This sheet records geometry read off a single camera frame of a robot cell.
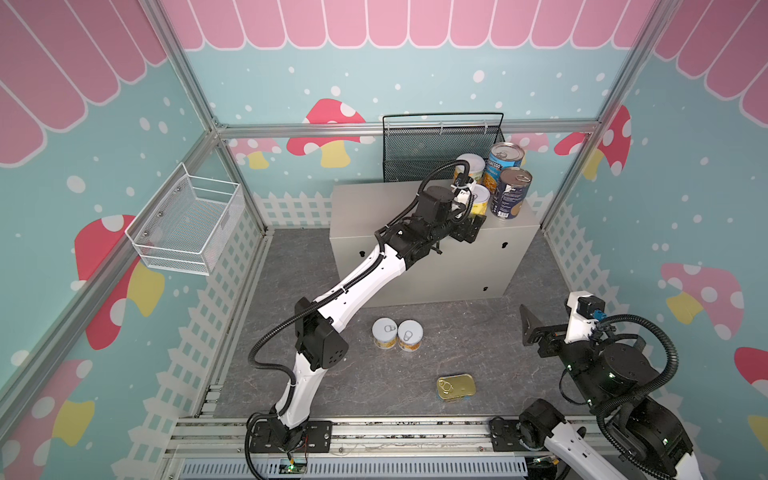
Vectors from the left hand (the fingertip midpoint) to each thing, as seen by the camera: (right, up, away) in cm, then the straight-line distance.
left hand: (468, 214), depth 75 cm
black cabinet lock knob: (+10, -7, +2) cm, 13 cm away
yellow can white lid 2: (-22, -33, +12) cm, 41 cm away
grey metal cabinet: (+11, -15, +27) cm, 33 cm away
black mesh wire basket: (-12, +25, +20) cm, 34 cm away
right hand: (+12, -21, -14) cm, 28 cm away
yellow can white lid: (-14, -33, +12) cm, 38 cm away
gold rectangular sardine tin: (-3, -45, +3) cm, 45 cm away
